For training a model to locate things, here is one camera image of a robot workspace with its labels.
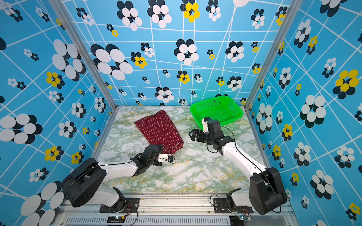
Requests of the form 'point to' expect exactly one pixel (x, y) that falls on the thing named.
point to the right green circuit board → (238, 220)
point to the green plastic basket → (223, 108)
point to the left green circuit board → (116, 219)
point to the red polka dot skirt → (159, 129)
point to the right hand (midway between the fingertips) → (197, 133)
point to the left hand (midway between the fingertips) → (162, 147)
